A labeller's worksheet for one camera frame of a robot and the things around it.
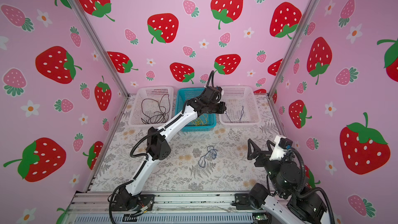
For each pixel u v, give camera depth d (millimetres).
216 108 791
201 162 880
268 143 625
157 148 585
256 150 528
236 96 1182
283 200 477
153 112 1095
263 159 528
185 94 1145
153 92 1143
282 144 503
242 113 992
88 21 816
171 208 730
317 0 731
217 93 731
